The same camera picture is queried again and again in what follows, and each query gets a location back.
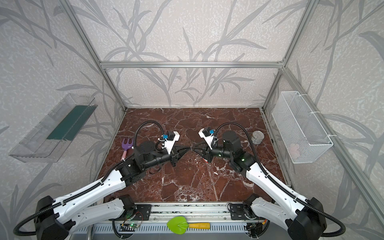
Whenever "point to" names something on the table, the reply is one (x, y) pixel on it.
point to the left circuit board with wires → (134, 222)
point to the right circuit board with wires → (257, 227)
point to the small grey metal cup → (257, 137)
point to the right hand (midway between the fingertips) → (195, 142)
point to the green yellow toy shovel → (178, 224)
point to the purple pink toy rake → (126, 146)
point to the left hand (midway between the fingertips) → (191, 145)
